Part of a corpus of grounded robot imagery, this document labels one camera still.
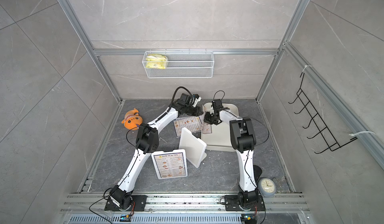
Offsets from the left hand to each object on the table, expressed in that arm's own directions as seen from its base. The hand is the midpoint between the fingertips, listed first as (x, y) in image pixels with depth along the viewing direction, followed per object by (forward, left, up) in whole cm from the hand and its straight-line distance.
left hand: (205, 110), depth 100 cm
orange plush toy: (-5, +49, -1) cm, 49 cm away
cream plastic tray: (-21, -7, -3) cm, 23 cm away
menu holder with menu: (-29, +9, +4) cm, 31 cm away
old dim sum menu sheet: (-4, +10, -9) cm, 14 cm away
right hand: (-1, 0, -9) cm, 9 cm away
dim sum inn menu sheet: (-37, +21, +2) cm, 43 cm away
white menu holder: (-34, +23, +11) cm, 43 cm away
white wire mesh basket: (+25, +14, +20) cm, 35 cm away
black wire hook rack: (-39, -46, +23) cm, 65 cm away
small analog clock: (-47, -28, -6) cm, 55 cm away
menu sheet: (-9, 0, -9) cm, 13 cm away
